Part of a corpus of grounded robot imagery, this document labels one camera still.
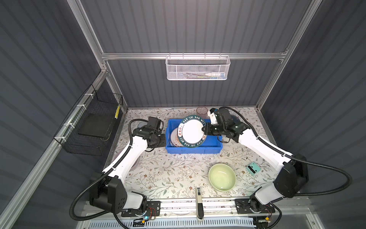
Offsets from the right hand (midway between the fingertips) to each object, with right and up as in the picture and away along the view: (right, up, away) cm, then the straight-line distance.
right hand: (203, 129), depth 81 cm
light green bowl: (+12, -29, +3) cm, 31 cm away
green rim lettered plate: (-8, -2, +5) cm, 9 cm away
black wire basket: (-63, +16, 0) cm, 65 cm away
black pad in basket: (-56, +3, -8) cm, 57 cm away
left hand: (-24, -8, +2) cm, 25 cm away
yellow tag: (-51, +10, +2) cm, 52 cm away
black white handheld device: (-3, -38, -9) cm, 40 cm away
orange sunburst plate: (-18, -8, +15) cm, 25 cm away
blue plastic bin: (+8, -12, +16) cm, 22 cm away
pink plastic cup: (-1, +11, +1) cm, 11 cm away
